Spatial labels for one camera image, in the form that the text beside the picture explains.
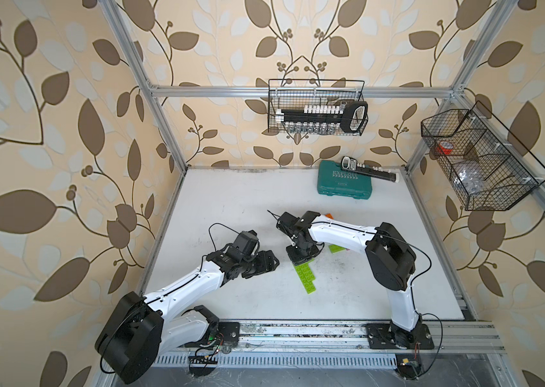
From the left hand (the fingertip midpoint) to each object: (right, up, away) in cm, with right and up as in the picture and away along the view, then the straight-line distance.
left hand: (270, 262), depth 83 cm
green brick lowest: (+13, -8, +2) cm, 15 cm away
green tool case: (+28, +30, +27) cm, 49 cm away
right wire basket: (+68, +29, -9) cm, 74 cm away
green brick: (+10, -4, +5) cm, 12 cm away
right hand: (+11, -1, +6) cm, 12 cm away
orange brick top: (+25, +14, +21) cm, 36 cm away
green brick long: (+12, -4, +4) cm, 14 cm away
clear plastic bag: (+61, +30, -10) cm, 69 cm away
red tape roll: (+60, +40, -2) cm, 71 cm away
